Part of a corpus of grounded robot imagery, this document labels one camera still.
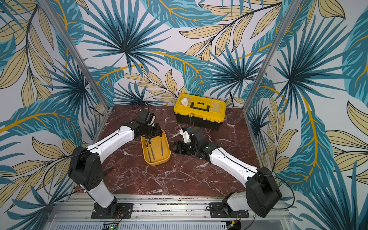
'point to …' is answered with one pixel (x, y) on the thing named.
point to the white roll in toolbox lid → (184, 101)
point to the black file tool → (161, 145)
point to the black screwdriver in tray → (147, 147)
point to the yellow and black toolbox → (199, 111)
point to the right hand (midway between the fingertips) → (173, 148)
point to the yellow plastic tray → (155, 150)
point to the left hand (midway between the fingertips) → (162, 133)
